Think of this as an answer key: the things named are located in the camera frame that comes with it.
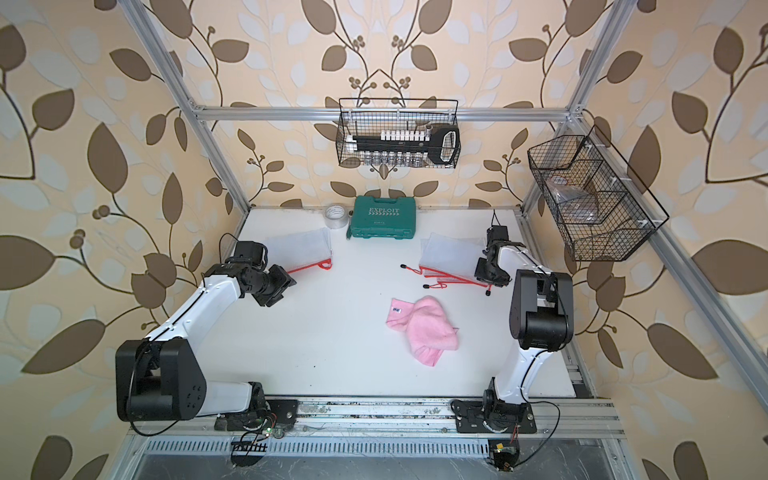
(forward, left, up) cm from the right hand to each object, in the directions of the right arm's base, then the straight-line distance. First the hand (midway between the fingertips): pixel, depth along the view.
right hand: (489, 278), depth 98 cm
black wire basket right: (-1, -21, +31) cm, 37 cm away
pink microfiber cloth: (-17, +22, +3) cm, 28 cm away
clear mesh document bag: (+9, +11, -1) cm, 15 cm away
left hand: (-5, +63, +10) cm, 64 cm away
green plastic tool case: (+26, +35, +3) cm, 44 cm away
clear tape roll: (+31, +54, 0) cm, 62 cm away
